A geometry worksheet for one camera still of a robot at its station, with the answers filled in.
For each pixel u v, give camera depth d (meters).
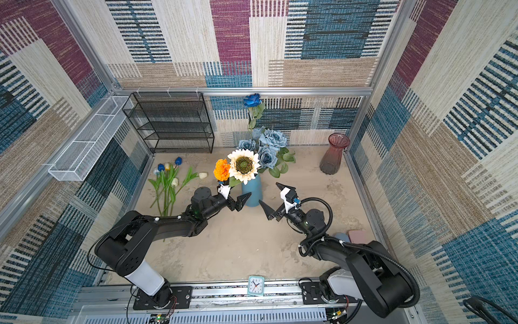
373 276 0.43
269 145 0.69
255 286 0.74
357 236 0.88
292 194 0.64
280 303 0.73
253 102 0.77
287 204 0.66
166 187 1.04
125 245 0.46
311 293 0.73
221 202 0.77
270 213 0.69
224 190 0.75
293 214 0.69
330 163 1.03
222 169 0.69
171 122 1.10
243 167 0.60
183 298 0.73
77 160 0.71
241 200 0.77
